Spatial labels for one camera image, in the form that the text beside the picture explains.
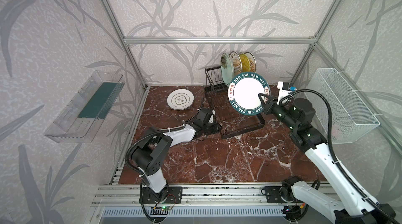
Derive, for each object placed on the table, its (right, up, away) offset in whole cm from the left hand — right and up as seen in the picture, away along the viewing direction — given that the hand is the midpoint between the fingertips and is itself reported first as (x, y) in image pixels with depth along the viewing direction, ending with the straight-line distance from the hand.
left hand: (222, 128), depth 89 cm
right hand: (+15, +19, -21) cm, 32 cm away
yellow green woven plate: (+13, +37, -3) cm, 39 cm away
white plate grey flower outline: (-29, +16, +22) cm, 40 cm away
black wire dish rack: (+6, +1, +10) cm, 12 cm away
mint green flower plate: (+3, +35, +2) cm, 35 cm away
